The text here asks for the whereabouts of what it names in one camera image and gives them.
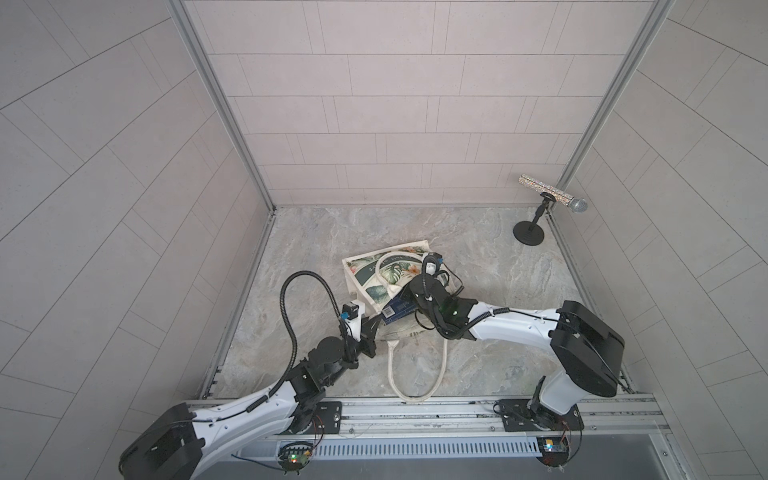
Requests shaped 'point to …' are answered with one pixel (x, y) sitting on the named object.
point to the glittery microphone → (577, 205)
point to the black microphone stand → (531, 233)
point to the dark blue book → (403, 306)
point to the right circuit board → (554, 450)
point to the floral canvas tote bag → (378, 277)
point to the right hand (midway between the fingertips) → (396, 279)
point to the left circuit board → (294, 456)
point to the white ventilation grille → (395, 447)
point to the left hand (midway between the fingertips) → (386, 317)
